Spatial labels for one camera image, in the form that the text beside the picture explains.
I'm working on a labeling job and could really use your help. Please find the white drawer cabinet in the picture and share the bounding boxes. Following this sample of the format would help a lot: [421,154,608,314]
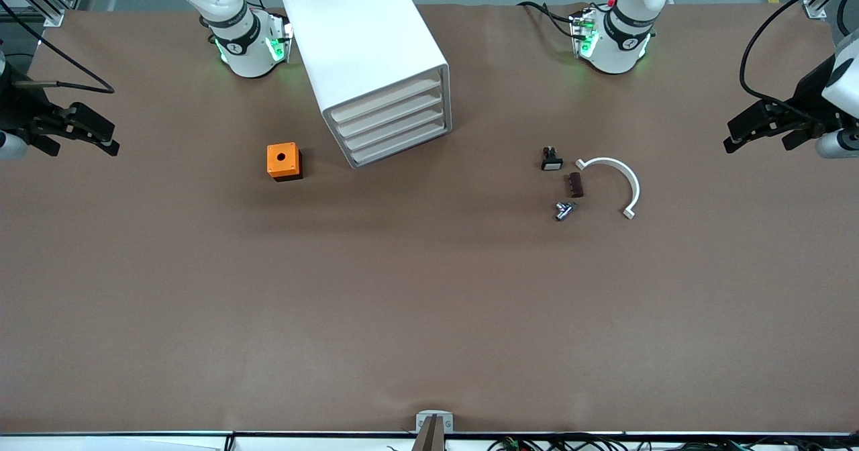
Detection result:
[281,0,453,170]

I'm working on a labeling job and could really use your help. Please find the white curved clamp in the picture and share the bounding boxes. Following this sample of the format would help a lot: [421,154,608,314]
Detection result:
[574,156,642,221]

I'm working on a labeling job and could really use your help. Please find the orange box with black base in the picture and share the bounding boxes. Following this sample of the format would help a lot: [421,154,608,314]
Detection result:
[266,142,304,183]

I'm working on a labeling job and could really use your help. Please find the brown table mat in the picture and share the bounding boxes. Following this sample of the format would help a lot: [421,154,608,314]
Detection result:
[0,1,859,436]

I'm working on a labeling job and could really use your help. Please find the black arm base cable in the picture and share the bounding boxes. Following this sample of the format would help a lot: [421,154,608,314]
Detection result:
[515,0,579,40]

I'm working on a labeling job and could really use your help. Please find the white table edge rail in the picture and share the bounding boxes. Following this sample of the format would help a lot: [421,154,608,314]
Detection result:
[0,430,859,451]

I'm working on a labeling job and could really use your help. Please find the black cable bundle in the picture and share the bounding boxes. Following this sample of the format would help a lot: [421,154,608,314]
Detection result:
[487,434,859,451]

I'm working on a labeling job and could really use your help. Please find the grey mount bracket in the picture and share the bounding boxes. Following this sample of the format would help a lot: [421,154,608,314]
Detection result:
[415,410,455,434]

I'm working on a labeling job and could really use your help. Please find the brown post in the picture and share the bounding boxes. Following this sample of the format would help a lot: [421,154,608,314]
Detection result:
[411,415,446,451]

